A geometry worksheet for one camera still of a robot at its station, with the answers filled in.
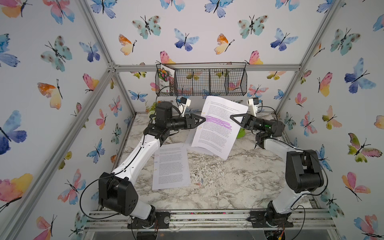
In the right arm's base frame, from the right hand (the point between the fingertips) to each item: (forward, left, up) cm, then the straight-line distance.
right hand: (233, 119), depth 69 cm
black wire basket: (+38, +12, -4) cm, 40 cm away
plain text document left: (-9, +33, -35) cm, 49 cm away
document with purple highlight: (-1, +6, -9) cm, 11 cm away
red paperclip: (-18, +16, -36) cm, 43 cm away
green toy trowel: (+19, -13, -34) cm, 41 cm away
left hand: (0, +13, -1) cm, 14 cm away
